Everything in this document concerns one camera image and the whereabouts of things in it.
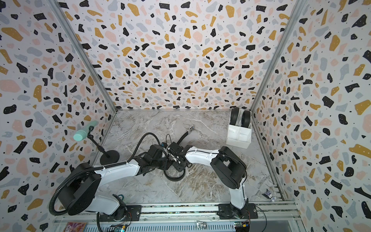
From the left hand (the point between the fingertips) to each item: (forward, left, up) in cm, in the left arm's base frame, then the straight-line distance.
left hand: (172, 161), depth 89 cm
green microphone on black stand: (+4, +41, -2) cm, 42 cm away
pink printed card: (-32, +44, -1) cm, 54 cm away
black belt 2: (+35, -44, +6) cm, 56 cm away
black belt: (+30, -52, +5) cm, 60 cm away
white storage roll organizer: (+17, -45, +1) cm, 48 cm away
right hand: (-1, -5, -4) cm, 7 cm away
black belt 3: (+24, -10, -2) cm, 26 cm away
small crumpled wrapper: (-20, -54, -2) cm, 58 cm away
